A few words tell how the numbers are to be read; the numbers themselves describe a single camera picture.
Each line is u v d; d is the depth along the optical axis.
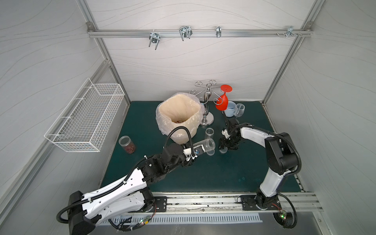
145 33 0.78
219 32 0.78
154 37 0.79
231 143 0.82
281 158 0.49
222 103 0.84
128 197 0.58
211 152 0.93
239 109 1.04
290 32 0.77
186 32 0.76
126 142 0.85
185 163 0.57
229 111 1.05
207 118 1.08
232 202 0.75
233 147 0.84
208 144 0.60
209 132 0.92
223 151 0.92
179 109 0.95
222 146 0.84
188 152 0.60
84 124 0.69
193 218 0.70
